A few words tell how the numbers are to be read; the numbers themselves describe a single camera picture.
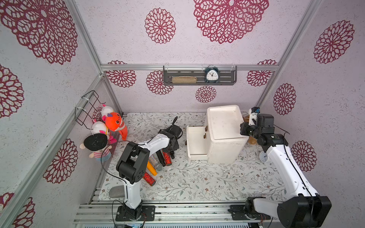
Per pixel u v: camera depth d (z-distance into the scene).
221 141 0.73
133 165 0.50
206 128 0.86
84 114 0.75
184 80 0.89
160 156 0.94
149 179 0.82
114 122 0.88
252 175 0.87
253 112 0.68
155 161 0.89
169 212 0.76
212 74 0.90
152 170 0.87
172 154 0.92
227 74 0.92
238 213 0.73
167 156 0.90
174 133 0.78
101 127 0.85
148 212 0.74
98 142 0.76
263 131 0.57
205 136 0.92
